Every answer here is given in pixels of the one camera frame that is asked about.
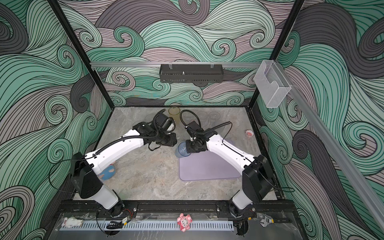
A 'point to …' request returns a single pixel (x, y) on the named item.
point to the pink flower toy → (184, 221)
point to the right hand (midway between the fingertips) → (190, 149)
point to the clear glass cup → (213, 117)
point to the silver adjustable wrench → (266, 221)
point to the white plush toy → (72, 222)
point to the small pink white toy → (249, 133)
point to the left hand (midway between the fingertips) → (176, 140)
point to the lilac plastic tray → (206, 165)
